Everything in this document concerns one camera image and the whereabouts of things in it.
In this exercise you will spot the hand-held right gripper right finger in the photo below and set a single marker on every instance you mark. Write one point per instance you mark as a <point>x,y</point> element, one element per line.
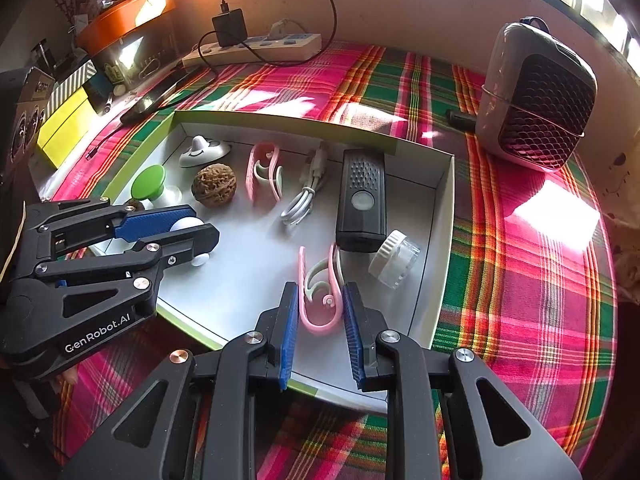
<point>352,335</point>

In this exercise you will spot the small black plug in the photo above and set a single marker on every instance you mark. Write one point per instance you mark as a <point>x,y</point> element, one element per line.
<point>460,119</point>

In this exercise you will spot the black charger adapter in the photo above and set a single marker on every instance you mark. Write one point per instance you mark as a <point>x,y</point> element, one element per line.
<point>230,27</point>

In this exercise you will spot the green and white cardboard box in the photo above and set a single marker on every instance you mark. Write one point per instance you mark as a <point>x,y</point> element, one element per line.
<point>250,260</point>

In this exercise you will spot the black smartphone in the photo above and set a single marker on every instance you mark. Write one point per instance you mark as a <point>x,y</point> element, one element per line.
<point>155,97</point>

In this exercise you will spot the yellow box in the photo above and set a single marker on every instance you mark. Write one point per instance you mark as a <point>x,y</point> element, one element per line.
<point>62,127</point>

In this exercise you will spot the pink clip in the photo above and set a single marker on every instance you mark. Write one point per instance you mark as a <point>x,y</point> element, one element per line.
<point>306,305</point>
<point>252,175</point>

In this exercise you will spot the white plug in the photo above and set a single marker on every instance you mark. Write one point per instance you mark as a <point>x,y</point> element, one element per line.
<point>281,29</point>

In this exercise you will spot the dark box with round dials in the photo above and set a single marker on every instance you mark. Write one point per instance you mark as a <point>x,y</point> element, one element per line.
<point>30,110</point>

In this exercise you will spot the dark glossy box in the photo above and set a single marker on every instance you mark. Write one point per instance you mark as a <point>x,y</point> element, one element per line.
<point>135,57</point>

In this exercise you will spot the clear jar with white lid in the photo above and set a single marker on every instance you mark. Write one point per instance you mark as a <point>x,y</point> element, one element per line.
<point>395,260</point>

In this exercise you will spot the striped box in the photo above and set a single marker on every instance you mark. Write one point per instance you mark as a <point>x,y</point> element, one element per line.
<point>70,87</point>

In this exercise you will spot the white panda face gadget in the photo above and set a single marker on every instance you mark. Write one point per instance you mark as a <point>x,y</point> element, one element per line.
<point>205,152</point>

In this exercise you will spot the brown walnut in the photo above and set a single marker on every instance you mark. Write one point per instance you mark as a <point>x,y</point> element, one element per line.
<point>132,204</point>
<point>214,185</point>

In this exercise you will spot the black bike light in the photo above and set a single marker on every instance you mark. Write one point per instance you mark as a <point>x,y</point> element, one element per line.
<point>360,200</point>

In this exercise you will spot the orange planter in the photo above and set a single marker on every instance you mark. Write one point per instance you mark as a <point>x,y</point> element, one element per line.
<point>125,17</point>

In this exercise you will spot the small white round toy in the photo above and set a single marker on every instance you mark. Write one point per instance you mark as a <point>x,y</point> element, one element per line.
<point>182,224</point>

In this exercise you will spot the spotted cream curtain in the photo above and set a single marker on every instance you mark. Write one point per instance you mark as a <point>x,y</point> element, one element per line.
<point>627,260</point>

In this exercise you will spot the white power strip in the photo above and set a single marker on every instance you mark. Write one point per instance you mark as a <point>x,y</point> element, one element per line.
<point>280,50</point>

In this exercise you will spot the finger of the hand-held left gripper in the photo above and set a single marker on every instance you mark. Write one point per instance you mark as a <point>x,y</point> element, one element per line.
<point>190,242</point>
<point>155,220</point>

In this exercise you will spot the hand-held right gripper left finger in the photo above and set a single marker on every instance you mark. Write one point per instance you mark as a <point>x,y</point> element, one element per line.
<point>289,335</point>

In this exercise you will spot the small grey space heater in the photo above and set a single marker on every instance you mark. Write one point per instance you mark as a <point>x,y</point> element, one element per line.
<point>540,95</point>

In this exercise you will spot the green cap mushroom toy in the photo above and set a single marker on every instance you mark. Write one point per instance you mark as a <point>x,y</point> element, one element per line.
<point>150,182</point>

